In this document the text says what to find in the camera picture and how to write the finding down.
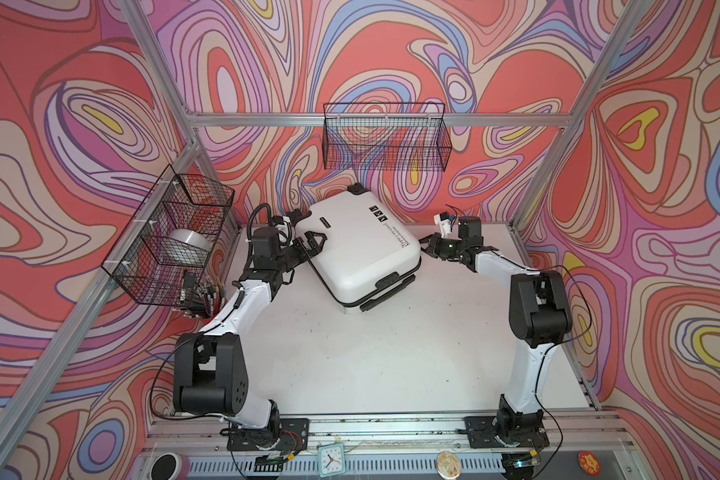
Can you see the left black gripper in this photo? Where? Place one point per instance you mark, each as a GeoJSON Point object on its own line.
{"type": "Point", "coordinates": [300, 247]}

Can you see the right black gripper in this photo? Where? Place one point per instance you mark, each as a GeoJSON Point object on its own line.
{"type": "Point", "coordinates": [432, 241]}

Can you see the black suitcase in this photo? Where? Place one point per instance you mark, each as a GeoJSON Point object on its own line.
{"type": "Point", "coordinates": [368, 255]}

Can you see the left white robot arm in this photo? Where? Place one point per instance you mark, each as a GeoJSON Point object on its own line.
{"type": "Point", "coordinates": [210, 372]}

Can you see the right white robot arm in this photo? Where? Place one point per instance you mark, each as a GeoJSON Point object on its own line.
{"type": "Point", "coordinates": [539, 317]}

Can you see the red pen holder cup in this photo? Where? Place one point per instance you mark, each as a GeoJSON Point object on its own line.
{"type": "Point", "coordinates": [201, 299]}

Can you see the white roll in basket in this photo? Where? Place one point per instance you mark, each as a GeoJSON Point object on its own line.
{"type": "Point", "coordinates": [184, 247]}

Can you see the small teal alarm clock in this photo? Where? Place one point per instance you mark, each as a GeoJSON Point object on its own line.
{"type": "Point", "coordinates": [331, 460]}

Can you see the pink tape roll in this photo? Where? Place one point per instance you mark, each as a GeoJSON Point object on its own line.
{"type": "Point", "coordinates": [169, 466]}

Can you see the red round sticker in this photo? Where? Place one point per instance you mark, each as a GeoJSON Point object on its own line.
{"type": "Point", "coordinates": [589, 463]}

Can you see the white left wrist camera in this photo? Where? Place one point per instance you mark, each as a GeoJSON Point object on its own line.
{"type": "Point", "coordinates": [282, 222]}

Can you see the wire basket on back wall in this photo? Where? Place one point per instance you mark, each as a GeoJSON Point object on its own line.
{"type": "Point", "coordinates": [394, 136]}

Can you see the wire basket on wall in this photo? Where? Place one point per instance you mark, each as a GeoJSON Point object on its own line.
{"type": "Point", "coordinates": [394, 136]}
{"type": "Point", "coordinates": [163, 257]}

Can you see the wire basket on left wall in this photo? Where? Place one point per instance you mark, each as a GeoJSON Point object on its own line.
{"type": "Point", "coordinates": [163, 257]}

